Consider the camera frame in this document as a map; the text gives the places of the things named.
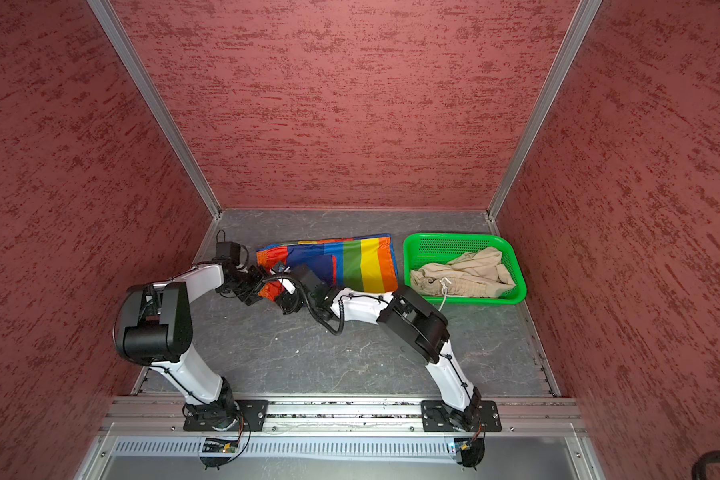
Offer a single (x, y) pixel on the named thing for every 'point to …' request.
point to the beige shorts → (478, 273)
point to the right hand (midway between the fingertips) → (286, 290)
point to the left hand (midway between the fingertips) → (271, 289)
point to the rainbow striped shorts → (359, 262)
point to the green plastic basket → (424, 248)
